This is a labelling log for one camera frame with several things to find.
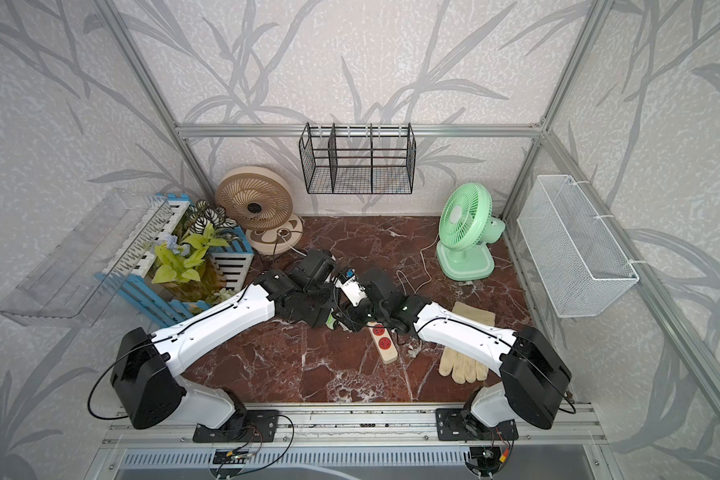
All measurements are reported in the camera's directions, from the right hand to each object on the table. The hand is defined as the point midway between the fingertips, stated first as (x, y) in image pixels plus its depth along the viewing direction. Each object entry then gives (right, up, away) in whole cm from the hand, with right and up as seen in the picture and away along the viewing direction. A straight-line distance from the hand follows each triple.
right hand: (336, 310), depth 78 cm
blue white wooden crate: (-46, +1, +3) cm, 46 cm away
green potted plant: (-40, +13, -1) cm, 42 cm away
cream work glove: (+35, -17, +5) cm, 39 cm away
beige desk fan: (-27, +31, +16) cm, 44 cm away
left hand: (+1, +3, +3) cm, 5 cm away
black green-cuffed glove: (-4, -7, +13) cm, 15 cm away
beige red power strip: (+12, -11, +7) cm, 18 cm away
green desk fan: (+36, +22, +5) cm, 42 cm away
